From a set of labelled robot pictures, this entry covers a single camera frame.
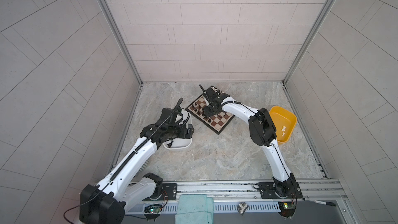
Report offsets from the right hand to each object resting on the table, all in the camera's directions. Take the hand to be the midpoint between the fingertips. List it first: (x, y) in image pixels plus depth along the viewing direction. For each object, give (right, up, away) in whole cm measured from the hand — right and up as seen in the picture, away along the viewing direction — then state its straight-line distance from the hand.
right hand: (207, 112), depth 99 cm
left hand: (-9, -5, -21) cm, 23 cm away
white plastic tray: (-10, +2, -34) cm, 36 cm away
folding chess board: (+6, -5, -5) cm, 9 cm away
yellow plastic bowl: (+47, -6, -5) cm, 48 cm away
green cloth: (-6, -38, -32) cm, 50 cm away
